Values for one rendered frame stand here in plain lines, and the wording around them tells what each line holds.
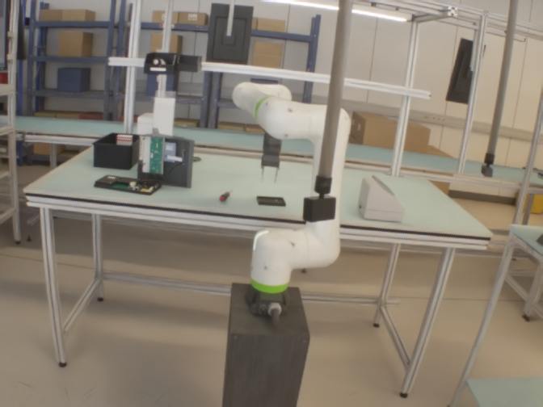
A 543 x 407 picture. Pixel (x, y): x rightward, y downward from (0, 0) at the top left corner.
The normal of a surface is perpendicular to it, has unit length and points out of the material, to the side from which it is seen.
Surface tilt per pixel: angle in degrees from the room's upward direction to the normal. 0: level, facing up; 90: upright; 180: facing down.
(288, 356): 90
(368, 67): 90
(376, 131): 90
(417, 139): 90
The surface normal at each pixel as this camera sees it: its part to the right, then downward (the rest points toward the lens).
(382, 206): 0.01, 0.31
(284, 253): 0.31, 0.29
